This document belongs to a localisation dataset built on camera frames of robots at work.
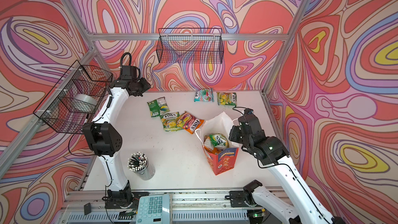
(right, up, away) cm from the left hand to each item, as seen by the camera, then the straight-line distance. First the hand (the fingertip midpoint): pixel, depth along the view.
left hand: (149, 85), depth 92 cm
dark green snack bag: (+1, -13, +16) cm, 21 cm away
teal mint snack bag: (+34, -5, +22) cm, 41 cm away
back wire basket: (+24, +27, +8) cm, 37 cm away
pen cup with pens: (+2, -39, -21) cm, 44 cm away
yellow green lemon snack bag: (+50, -7, +19) cm, 54 cm away
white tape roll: (-23, -12, -22) cm, 34 cm away
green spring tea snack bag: (+11, -23, +7) cm, 26 cm away
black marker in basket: (-25, -20, -19) cm, 37 cm away
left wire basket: (-33, -14, -25) cm, 44 cm away
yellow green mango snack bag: (+41, -32, -8) cm, 53 cm away
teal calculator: (+9, -60, -23) cm, 65 cm away
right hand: (+46, -26, -21) cm, 57 cm away
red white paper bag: (+43, -39, -19) cm, 61 cm away
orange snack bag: (+23, -23, +7) cm, 34 cm away
